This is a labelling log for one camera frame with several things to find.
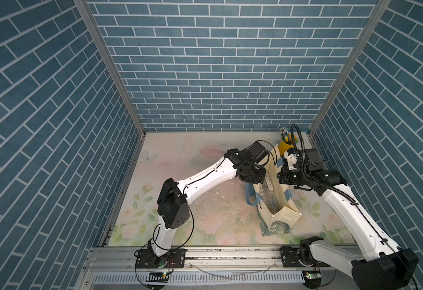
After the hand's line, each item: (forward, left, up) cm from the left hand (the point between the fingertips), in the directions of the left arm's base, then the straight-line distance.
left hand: (266, 182), depth 77 cm
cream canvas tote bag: (-14, -4, +4) cm, 15 cm away
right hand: (+3, -6, +1) cm, 7 cm away
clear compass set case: (+1, -5, -14) cm, 15 cm away
